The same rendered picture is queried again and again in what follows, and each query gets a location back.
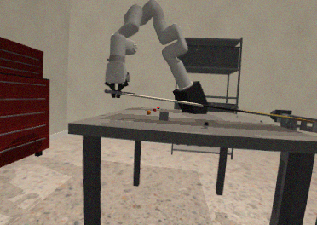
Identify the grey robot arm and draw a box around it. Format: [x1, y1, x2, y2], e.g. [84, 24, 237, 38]
[107, 0, 193, 90]

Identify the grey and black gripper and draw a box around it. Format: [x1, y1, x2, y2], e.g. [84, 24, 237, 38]
[105, 61, 128, 92]

